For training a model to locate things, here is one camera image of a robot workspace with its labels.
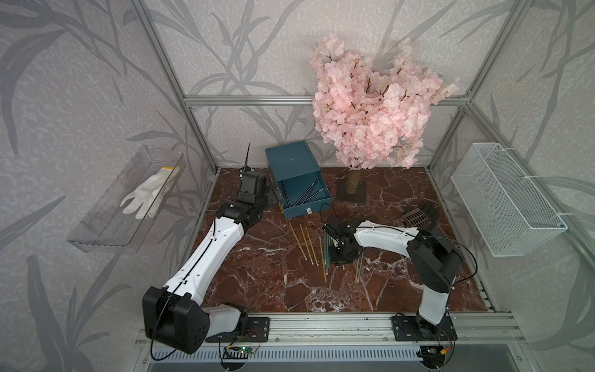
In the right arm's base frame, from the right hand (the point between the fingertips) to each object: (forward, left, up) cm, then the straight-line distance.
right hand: (334, 262), depth 89 cm
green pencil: (-4, -9, 0) cm, 10 cm away
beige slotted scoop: (+17, -35, +4) cm, 39 cm away
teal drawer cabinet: (+34, +16, +22) cm, 44 cm away
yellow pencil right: (-3, -8, +1) cm, 9 cm away
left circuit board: (-28, +31, -2) cm, 42 cm away
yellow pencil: (+8, +15, +1) cm, 17 cm away
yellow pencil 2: (+8, +11, 0) cm, 14 cm away
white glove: (+6, +55, +36) cm, 66 cm away
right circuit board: (-29, -30, -5) cm, 42 cm away
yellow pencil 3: (-1, +7, +1) cm, 7 cm away
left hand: (+16, +23, +24) cm, 37 cm away
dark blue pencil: (+22, +7, +16) cm, 28 cm away
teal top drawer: (+23, +16, +17) cm, 33 cm away
